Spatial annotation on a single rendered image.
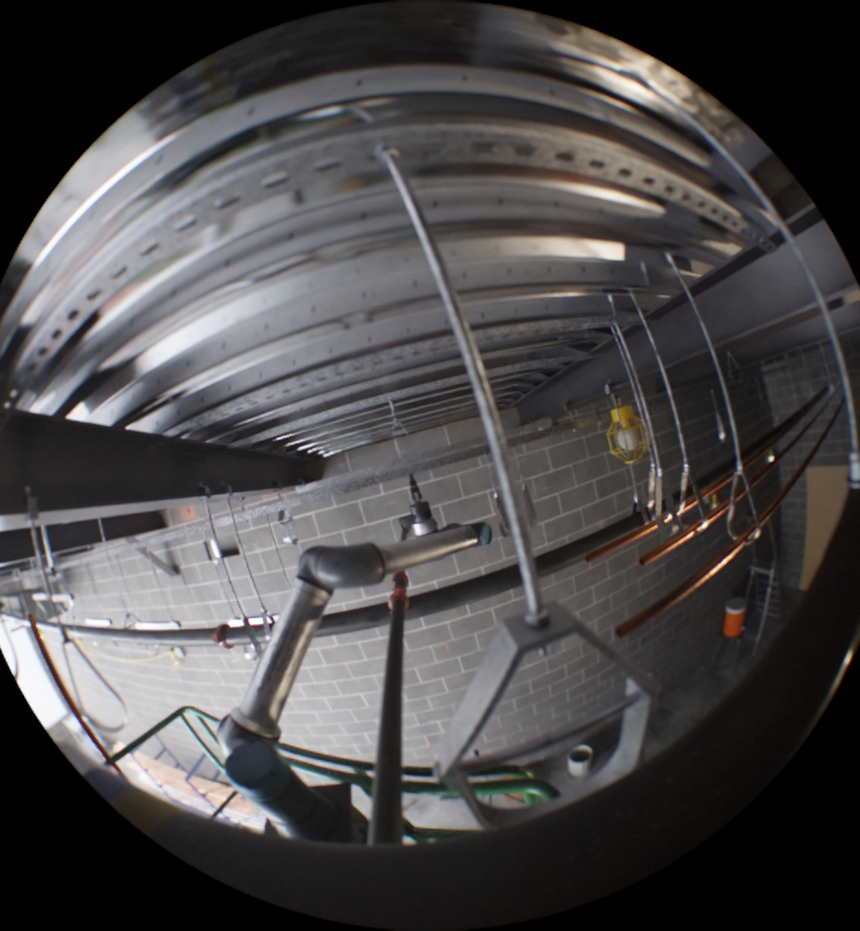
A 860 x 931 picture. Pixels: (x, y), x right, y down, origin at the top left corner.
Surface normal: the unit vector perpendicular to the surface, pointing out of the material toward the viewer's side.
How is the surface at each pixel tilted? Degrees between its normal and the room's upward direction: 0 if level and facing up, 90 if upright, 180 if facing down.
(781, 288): 90
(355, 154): 180
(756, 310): 90
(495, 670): 57
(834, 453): 90
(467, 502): 90
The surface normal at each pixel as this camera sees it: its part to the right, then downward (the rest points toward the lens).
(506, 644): -0.95, -0.30
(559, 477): 0.07, -0.03
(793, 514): -0.96, 0.26
